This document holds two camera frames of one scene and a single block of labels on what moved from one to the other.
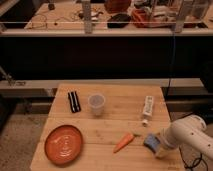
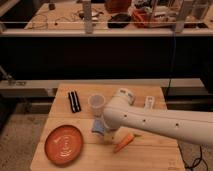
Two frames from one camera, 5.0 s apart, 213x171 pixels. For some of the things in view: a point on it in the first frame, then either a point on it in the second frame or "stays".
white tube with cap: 148,110 stays
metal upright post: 86,8 stays
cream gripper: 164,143 → 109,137
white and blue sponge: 152,142 → 99,126
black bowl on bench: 118,20 stays
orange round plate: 63,145 stays
